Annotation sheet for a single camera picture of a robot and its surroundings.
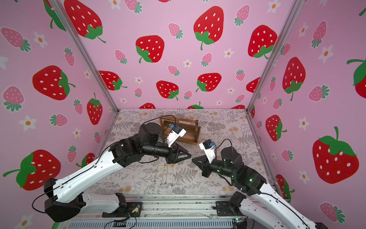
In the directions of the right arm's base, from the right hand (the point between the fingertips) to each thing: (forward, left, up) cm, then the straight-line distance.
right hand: (195, 158), depth 64 cm
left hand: (-2, +2, +7) cm, 8 cm away
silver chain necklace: (+6, +25, -27) cm, 37 cm away
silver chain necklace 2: (-3, +17, -27) cm, 32 cm away
